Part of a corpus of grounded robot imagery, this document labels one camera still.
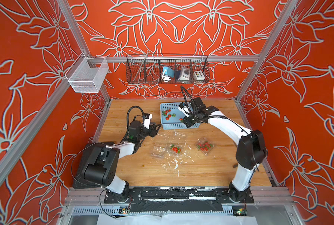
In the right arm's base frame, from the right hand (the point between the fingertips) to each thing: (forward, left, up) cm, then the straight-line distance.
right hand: (181, 120), depth 88 cm
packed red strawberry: (-11, -15, -13) cm, 23 cm away
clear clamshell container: (-13, +3, -12) cm, 18 cm away
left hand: (-2, +15, -2) cm, 15 cm away
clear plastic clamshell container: (-11, -19, -13) cm, 25 cm away
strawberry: (-14, +5, -13) cm, 19 cm away
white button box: (+28, -13, +15) cm, 35 cm away
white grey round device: (+25, -3, +18) cm, 31 cm away
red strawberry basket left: (+12, +9, -14) cm, 21 cm away
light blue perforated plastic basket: (+13, +5, -13) cm, 19 cm away
